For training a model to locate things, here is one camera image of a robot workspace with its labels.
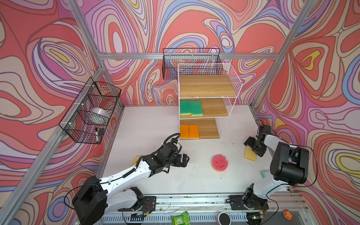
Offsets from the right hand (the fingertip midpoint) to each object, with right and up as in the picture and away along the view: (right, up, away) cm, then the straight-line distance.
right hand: (250, 150), depth 94 cm
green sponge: (-45, +28, -11) cm, 54 cm away
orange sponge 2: (-38, +12, +5) cm, 40 cm away
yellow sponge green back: (-38, +28, -12) cm, 48 cm away
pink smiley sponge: (-24, -6, -10) cm, 26 cm away
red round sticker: (+7, -28, -24) cm, 37 cm away
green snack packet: (-47, -29, -25) cm, 60 cm away
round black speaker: (-27, -26, -29) cm, 47 cm away
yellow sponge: (-3, -2, -5) cm, 6 cm away
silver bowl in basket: (-90, +24, -23) cm, 96 cm away
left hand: (-45, -1, -14) cm, 47 cm away
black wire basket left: (-97, +21, -21) cm, 101 cm away
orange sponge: (-45, +12, +8) cm, 47 cm away
